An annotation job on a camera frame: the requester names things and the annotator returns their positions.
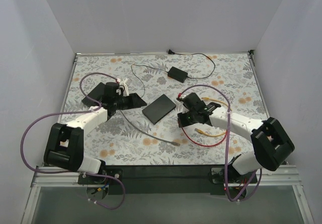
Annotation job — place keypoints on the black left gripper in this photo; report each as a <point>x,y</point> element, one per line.
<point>130,101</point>

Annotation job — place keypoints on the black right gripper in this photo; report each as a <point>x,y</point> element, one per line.
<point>187,109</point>

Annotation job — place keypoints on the black network switch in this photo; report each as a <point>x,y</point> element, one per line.
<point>96,93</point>
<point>158,109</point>

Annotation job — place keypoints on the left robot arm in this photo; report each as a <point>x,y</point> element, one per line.
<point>65,146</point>

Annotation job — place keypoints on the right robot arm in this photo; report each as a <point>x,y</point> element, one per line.
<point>271,144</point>

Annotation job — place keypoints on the floral patterned table mat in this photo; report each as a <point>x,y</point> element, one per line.
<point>129,138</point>

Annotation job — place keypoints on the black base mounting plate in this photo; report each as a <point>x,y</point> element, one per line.
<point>169,179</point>

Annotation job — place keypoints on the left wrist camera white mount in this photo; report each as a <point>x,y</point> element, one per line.
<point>123,87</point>

